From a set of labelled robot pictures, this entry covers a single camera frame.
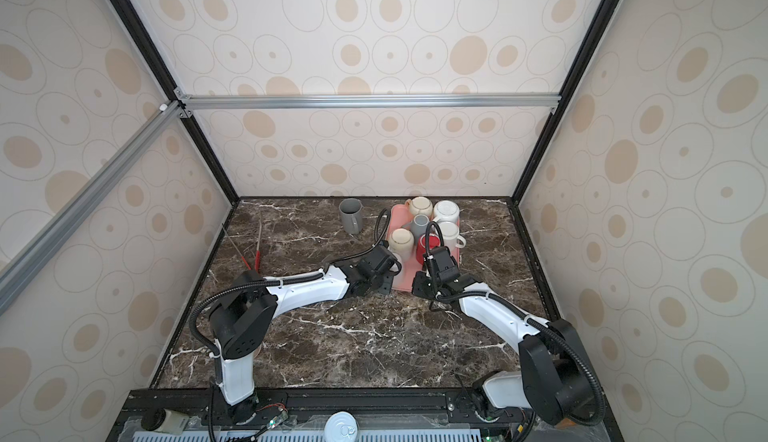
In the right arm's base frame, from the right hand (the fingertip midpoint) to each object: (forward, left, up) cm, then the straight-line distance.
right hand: (417, 284), depth 88 cm
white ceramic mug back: (+29, -12, +1) cm, 31 cm away
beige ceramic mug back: (+30, -3, +2) cm, 31 cm away
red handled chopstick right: (+14, +53, -5) cm, 56 cm away
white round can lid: (-35, +19, 0) cm, 40 cm away
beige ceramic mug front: (+13, +4, +3) cm, 14 cm away
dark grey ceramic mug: (+25, +21, +3) cm, 33 cm away
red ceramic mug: (+13, -2, +1) cm, 13 cm away
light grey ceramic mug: (+21, -2, +2) cm, 21 cm away
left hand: (+3, +6, +1) cm, 7 cm away
